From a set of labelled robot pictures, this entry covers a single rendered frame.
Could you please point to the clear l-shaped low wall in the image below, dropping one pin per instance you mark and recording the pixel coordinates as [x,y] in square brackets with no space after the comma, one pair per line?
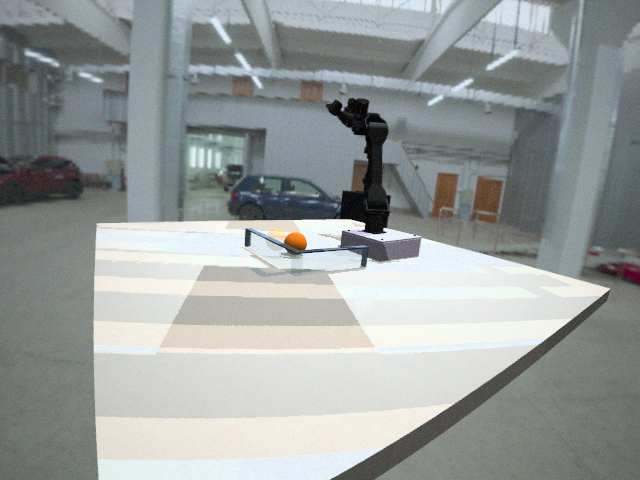
[307,263]

